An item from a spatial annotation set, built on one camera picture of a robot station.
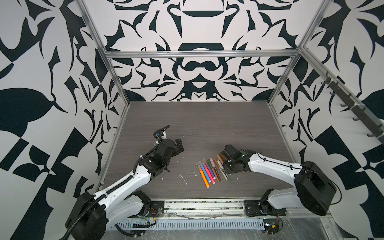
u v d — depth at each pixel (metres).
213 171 0.86
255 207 0.74
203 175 0.85
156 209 0.74
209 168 0.87
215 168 0.87
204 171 0.85
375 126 0.54
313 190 0.43
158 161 0.62
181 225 0.65
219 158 0.91
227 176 0.85
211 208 0.76
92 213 0.39
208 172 0.85
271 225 0.71
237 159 0.66
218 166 0.87
